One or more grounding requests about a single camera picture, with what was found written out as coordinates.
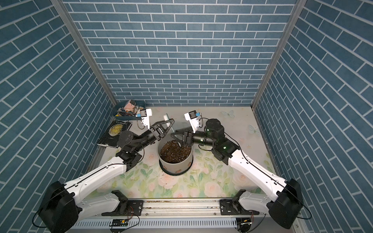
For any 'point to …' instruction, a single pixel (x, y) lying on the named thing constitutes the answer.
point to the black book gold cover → (110, 137)
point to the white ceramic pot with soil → (174, 157)
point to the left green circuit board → (119, 223)
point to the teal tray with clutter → (128, 110)
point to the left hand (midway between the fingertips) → (177, 124)
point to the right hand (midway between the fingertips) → (176, 135)
